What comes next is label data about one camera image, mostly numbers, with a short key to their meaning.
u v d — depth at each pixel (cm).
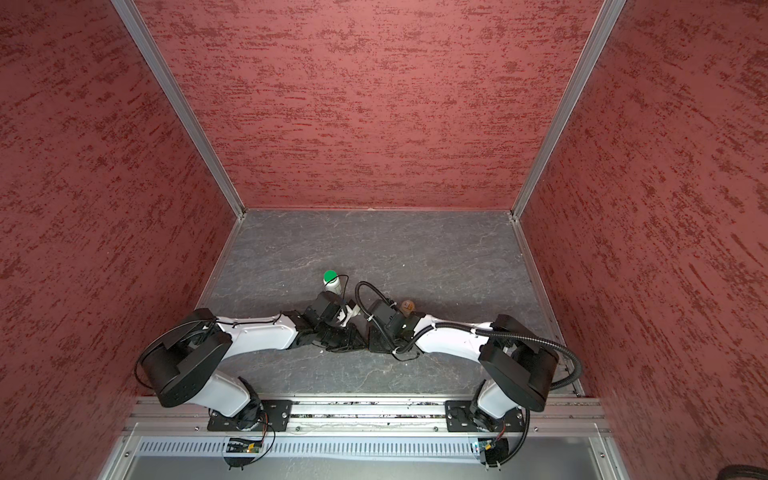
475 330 48
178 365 44
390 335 64
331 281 90
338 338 76
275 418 74
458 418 74
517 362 44
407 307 85
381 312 67
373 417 76
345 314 74
